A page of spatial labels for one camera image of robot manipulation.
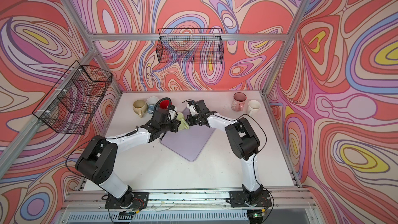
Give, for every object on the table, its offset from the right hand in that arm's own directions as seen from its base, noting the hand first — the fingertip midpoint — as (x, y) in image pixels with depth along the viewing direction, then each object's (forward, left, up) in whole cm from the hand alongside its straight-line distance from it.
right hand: (188, 123), depth 97 cm
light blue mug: (+15, +25, +4) cm, 30 cm away
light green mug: (-3, +2, +3) cm, 4 cm away
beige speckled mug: (+12, +32, +4) cm, 34 cm away
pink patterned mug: (+12, -34, +6) cm, 36 cm away
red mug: (-2, +10, +22) cm, 24 cm away
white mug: (+7, -43, +4) cm, 44 cm away
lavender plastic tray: (-11, -1, -4) cm, 12 cm away
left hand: (-2, +3, +6) cm, 7 cm away
